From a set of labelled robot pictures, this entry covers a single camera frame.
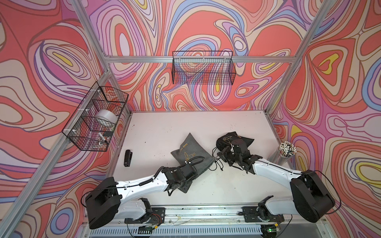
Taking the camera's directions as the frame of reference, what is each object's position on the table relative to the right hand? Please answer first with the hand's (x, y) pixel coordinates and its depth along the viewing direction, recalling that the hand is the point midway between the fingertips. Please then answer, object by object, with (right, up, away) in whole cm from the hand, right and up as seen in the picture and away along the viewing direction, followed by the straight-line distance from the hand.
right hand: (217, 156), depth 87 cm
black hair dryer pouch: (+8, +9, +10) cm, 15 cm away
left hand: (-18, -14, -6) cm, 24 cm away
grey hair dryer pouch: (-15, +2, +1) cm, 15 cm away
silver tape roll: (-58, +22, -14) cm, 63 cm away
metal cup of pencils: (+34, +4, -9) cm, 36 cm away
